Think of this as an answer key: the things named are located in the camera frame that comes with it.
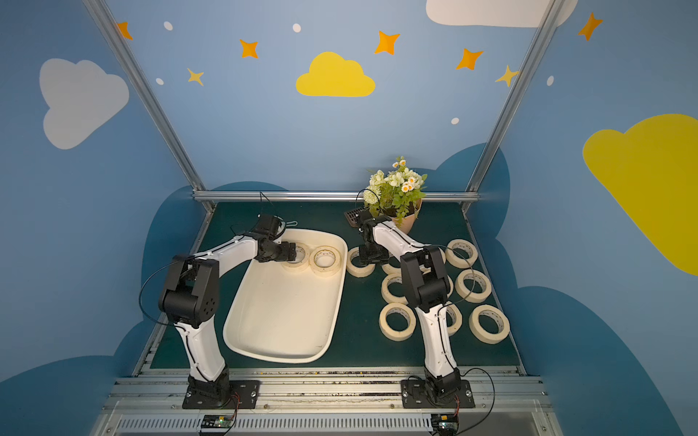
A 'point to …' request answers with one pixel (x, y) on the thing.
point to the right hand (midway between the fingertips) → (375, 259)
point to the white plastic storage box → (278, 314)
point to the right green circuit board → (445, 424)
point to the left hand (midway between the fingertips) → (284, 250)
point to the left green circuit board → (210, 421)
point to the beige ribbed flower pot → (407, 222)
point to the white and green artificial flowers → (395, 193)
